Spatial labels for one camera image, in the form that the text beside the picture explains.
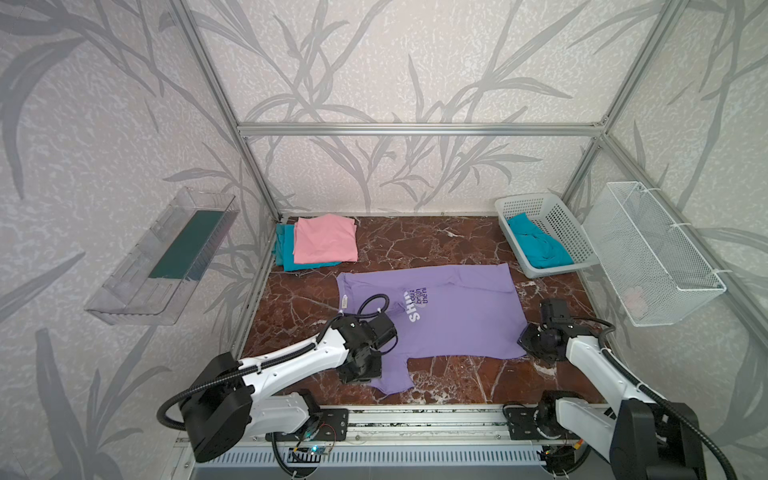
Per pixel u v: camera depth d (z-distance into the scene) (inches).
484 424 29.7
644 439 16.0
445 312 38.0
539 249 40.8
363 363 25.9
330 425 28.5
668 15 27.9
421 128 37.8
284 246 41.2
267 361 17.8
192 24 28.5
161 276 25.2
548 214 45.8
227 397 15.7
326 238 42.7
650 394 17.1
